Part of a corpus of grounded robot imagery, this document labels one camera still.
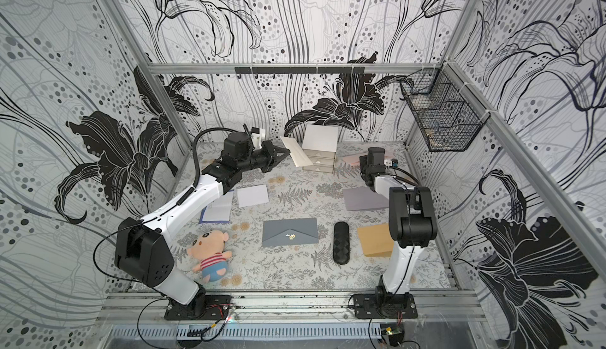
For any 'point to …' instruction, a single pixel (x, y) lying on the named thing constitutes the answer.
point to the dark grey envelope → (292, 231)
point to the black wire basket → (447, 113)
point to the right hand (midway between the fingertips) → (365, 153)
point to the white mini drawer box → (319, 143)
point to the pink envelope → (354, 160)
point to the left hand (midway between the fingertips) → (291, 153)
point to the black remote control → (341, 243)
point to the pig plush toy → (207, 247)
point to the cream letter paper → (297, 152)
